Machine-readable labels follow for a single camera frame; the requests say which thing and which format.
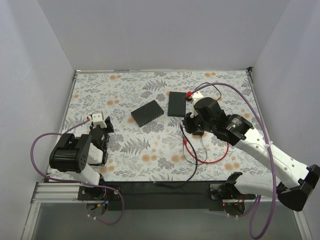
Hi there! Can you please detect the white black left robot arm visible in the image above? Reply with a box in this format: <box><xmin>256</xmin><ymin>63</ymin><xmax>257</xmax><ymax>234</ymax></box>
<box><xmin>49</xmin><ymin>113</ymin><xmax>114</xmax><ymax>185</ymax></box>

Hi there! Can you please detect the black power cord with prongs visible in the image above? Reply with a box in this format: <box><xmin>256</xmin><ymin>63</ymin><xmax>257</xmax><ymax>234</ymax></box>
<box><xmin>194</xmin><ymin>83</ymin><xmax>223</xmax><ymax>102</ymax></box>

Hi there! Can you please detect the black cable with plug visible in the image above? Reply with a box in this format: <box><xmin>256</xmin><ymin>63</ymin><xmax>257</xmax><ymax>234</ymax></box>
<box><xmin>152</xmin><ymin>124</ymin><xmax>199</xmax><ymax>188</ymax></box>

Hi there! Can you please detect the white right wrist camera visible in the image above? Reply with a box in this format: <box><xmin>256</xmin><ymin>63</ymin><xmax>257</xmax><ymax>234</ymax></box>
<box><xmin>184</xmin><ymin>91</ymin><xmax>204</xmax><ymax>104</ymax></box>

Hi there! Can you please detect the floral patterned table mat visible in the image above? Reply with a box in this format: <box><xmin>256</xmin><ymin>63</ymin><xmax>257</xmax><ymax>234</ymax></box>
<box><xmin>63</xmin><ymin>70</ymin><xmax>272</xmax><ymax>181</ymax></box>

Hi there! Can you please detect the black network switch with ports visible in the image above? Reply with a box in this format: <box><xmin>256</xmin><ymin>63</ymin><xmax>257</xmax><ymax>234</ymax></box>
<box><xmin>130</xmin><ymin>100</ymin><xmax>164</xmax><ymax>128</ymax></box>

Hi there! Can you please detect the black power adapter brick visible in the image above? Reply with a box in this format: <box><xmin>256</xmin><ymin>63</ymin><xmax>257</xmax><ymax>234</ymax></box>
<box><xmin>192</xmin><ymin>131</ymin><xmax>204</xmax><ymax>137</ymax></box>

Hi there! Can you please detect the red ethernet cable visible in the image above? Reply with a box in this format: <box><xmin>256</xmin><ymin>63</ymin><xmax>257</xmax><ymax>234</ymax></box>
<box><xmin>182</xmin><ymin>138</ymin><xmax>230</xmax><ymax>164</ymax></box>

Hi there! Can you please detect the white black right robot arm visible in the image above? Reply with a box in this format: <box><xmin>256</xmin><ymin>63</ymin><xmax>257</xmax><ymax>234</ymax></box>
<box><xmin>183</xmin><ymin>93</ymin><xmax>320</xmax><ymax>212</ymax></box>

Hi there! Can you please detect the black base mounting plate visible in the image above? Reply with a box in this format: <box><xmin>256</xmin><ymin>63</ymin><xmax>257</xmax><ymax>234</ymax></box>
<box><xmin>77</xmin><ymin>182</ymin><xmax>257</xmax><ymax>212</ymax></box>

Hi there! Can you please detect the black rectangular box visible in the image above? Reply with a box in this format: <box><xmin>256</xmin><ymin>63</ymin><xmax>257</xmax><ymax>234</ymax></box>
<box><xmin>167</xmin><ymin>91</ymin><xmax>186</xmax><ymax>118</ymax></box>

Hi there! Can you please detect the aluminium frame rail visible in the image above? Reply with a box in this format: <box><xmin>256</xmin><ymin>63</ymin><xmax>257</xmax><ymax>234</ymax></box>
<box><xmin>32</xmin><ymin>182</ymin><xmax>235</xmax><ymax>204</ymax></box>

